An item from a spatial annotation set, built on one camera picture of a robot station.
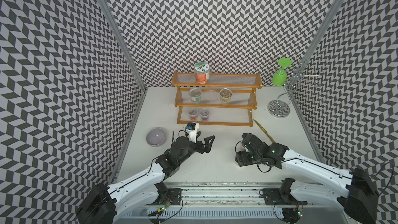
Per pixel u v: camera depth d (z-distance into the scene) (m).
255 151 0.60
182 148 0.57
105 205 0.40
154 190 0.61
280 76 0.93
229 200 0.73
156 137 0.88
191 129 0.67
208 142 0.68
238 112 1.05
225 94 0.89
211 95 0.93
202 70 0.77
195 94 0.88
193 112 0.94
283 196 0.65
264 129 0.97
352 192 0.39
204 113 0.94
